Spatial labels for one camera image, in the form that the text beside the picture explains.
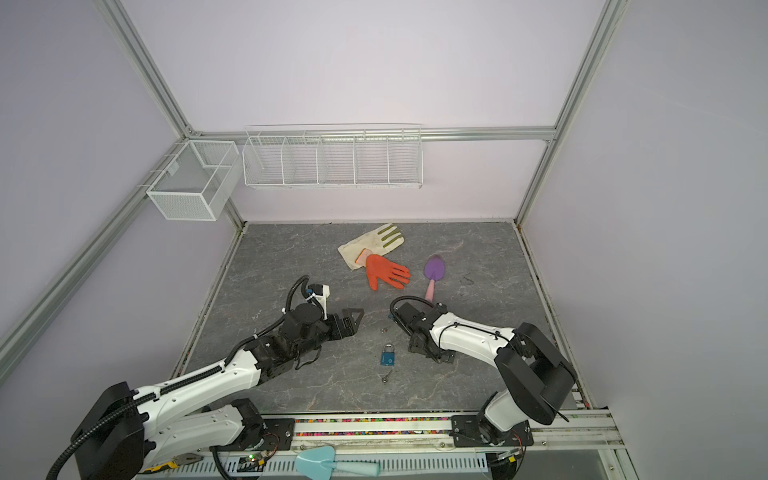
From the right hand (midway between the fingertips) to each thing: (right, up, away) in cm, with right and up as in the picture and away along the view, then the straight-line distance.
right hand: (430, 350), depth 87 cm
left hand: (-22, +11, -7) cm, 25 cm away
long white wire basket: (-29, +61, +12) cm, 69 cm away
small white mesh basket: (-76, +52, +10) cm, 93 cm away
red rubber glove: (-17, +23, +19) cm, 34 cm away
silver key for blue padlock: (-13, -7, -5) cm, 15 cm away
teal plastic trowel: (-28, -21, -17) cm, 39 cm away
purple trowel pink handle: (+4, +23, +20) cm, 31 cm away
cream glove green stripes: (-16, +33, +28) cm, 46 cm away
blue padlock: (-12, -2, 0) cm, 13 cm away
